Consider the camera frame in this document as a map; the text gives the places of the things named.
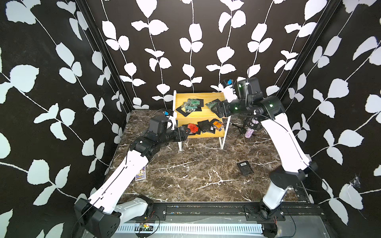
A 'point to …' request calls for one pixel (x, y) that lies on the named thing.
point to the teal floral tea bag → (190, 108)
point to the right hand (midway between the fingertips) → (215, 102)
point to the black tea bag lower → (206, 126)
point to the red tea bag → (193, 127)
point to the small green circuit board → (145, 227)
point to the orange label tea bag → (218, 125)
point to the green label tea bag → (195, 102)
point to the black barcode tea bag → (245, 168)
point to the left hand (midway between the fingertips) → (186, 128)
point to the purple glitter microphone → (250, 132)
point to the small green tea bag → (211, 104)
